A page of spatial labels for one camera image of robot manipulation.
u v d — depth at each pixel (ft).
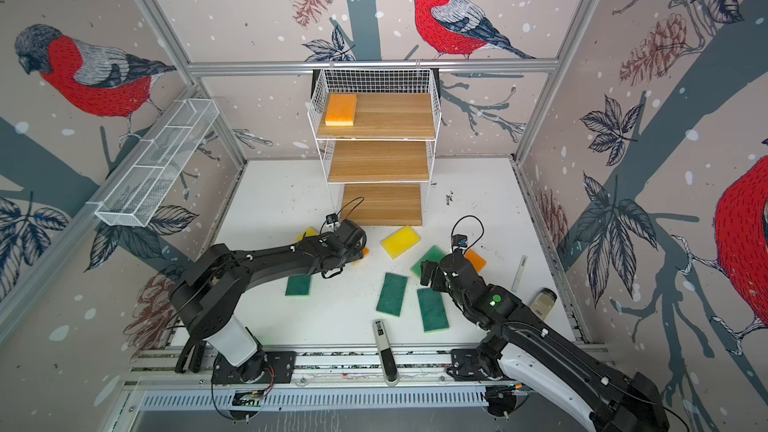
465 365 2.40
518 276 2.94
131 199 2.30
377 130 2.36
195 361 2.42
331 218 2.73
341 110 2.40
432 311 2.67
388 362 2.29
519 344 1.70
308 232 3.29
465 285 1.92
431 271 2.35
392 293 2.74
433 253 3.04
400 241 3.12
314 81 2.96
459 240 2.33
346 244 2.35
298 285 2.79
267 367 2.38
